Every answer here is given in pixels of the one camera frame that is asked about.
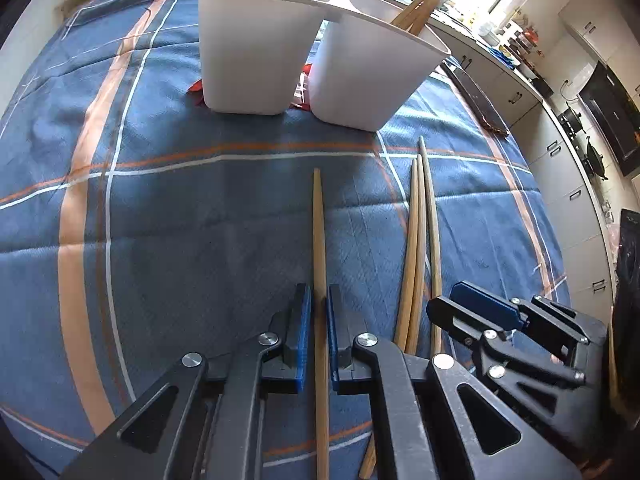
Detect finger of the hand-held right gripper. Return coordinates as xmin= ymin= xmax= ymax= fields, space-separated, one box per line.
xmin=426 ymin=296 xmax=587 ymax=387
xmin=450 ymin=281 xmax=531 ymax=329

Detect white plastic utensil holder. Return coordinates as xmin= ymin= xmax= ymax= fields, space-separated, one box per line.
xmin=196 ymin=0 xmax=453 ymax=133

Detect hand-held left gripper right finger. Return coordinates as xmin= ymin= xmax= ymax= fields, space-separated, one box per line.
xmin=326 ymin=284 xmax=583 ymax=480

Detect blue cloth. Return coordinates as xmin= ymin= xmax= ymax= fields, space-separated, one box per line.
xmin=492 ymin=44 xmax=519 ymax=69

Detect dark cloth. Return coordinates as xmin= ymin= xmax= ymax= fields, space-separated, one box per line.
xmin=612 ymin=207 xmax=640 ymax=413

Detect blue plaid tablecloth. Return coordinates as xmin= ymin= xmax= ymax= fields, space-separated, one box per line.
xmin=0 ymin=0 xmax=575 ymax=480

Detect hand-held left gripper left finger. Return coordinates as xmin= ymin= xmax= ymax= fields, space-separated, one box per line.
xmin=60 ymin=282 xmax=313 ymax=480

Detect spice rack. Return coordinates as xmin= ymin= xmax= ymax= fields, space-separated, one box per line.
xmin=509 ymin=22 xmax=544 ymax=62

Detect white kitchen counter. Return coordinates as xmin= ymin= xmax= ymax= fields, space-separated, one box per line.
xmin=320 ymin=0 xmax=618 ymax=261

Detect gas stove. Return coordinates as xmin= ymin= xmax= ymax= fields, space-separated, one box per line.
xmin=556 ymin=102 xmax=614 ymax=184

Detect white base cabinets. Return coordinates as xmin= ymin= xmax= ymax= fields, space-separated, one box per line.
xmin=429 ymin=10 xmax=620 ymax=322

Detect white wall cabinets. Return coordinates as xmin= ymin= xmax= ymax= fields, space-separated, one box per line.
xmin=559 ymin=0 xmax=640 ymax=92

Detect black range hood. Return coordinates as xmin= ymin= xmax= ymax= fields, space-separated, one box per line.
xmin=577 ymin=60 xmax=640 ymax=179

